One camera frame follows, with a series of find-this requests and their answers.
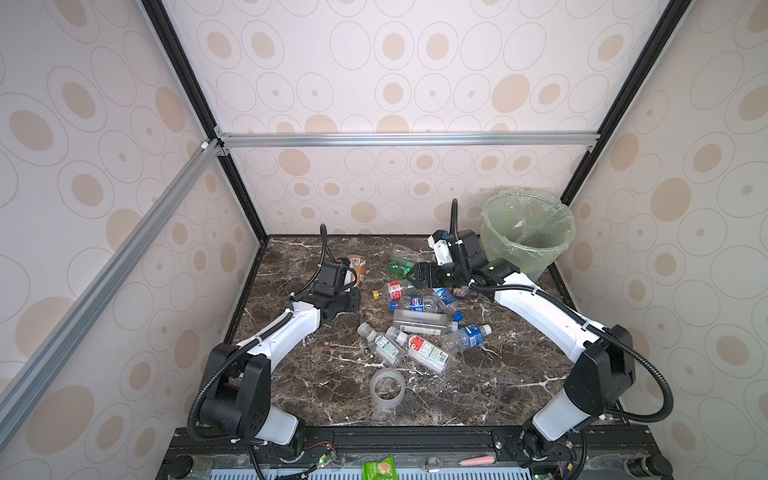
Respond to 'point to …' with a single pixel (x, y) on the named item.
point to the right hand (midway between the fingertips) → (420, 273)
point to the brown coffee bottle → (358, 264)
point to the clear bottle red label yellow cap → (394, 291)
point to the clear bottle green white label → (386, 349)
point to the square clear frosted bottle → (423, 322)
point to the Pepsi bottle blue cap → (418, 303)
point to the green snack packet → (379, 470)
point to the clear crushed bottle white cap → (408, 253)
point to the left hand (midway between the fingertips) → (363, 289)
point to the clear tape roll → (386, 373)
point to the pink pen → (485, 460)
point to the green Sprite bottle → (398, 268)
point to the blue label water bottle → (443, 298)
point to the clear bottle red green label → (425, 354)
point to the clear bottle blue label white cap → (465, 337)
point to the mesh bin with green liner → (527, 228)
